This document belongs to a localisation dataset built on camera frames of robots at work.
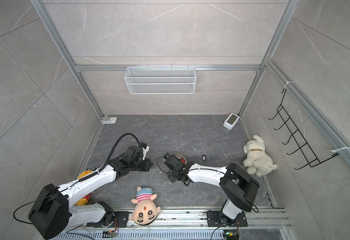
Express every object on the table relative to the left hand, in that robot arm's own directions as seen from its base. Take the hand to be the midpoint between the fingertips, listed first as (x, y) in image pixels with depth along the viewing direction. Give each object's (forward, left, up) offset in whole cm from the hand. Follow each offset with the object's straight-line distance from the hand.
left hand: (153, 160), depth 84 cm
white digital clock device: (+33, -56, -5) cm, 66 cm away
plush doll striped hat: (-25, +2, -1) cm, 25 cm away
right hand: (-3, -11, -8) cm, 14 cm away
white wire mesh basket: (+50, -4, +20) cm, 54 cm away
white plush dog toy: (-3, -60, +1) cm, 60 cm away
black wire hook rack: (-14, -67, +25) cm, 73 cm away
